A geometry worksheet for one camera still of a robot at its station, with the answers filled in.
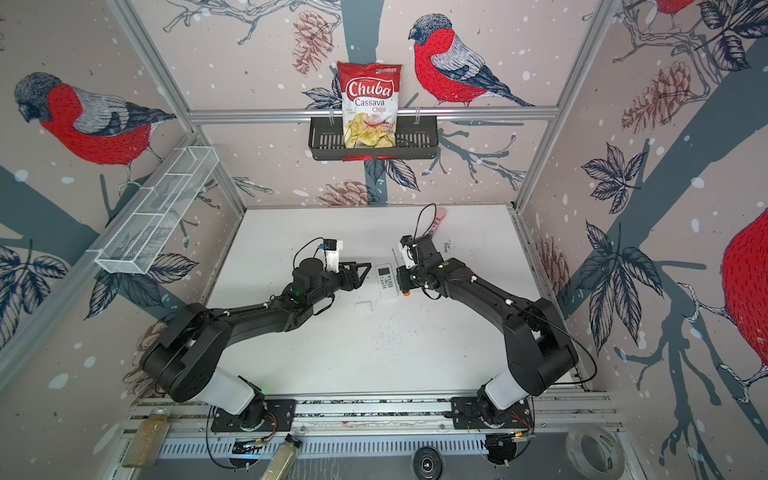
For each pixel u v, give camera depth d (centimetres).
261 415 71
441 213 124
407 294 85
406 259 79
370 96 83
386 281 98
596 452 70
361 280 80
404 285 78
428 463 59
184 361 44
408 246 79
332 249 77
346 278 76
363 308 92
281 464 65
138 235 74
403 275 78
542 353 43
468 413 73
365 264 83
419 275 66
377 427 73
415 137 95
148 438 67
